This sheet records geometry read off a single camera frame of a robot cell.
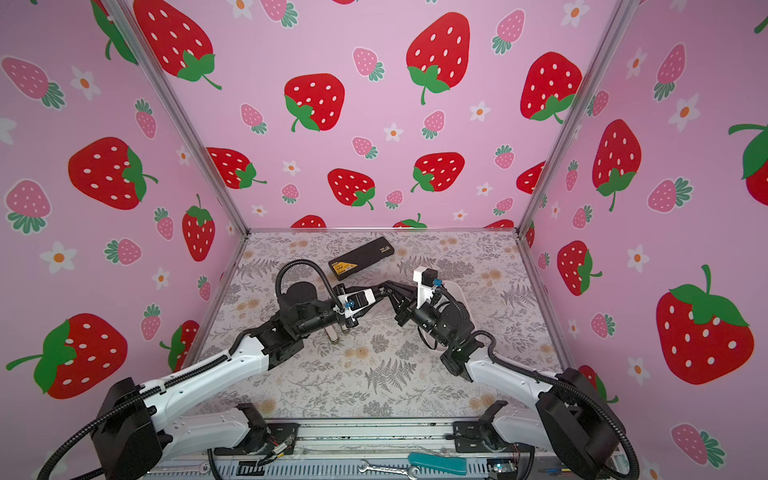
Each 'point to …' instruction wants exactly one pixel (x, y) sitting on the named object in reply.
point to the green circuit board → (502, 465)
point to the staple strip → (331, 333)
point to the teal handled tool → (437, 463)
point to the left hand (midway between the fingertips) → (375, 286)
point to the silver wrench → (409, 471)
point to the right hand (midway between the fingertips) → (387, 284)
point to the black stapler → (348, 264)
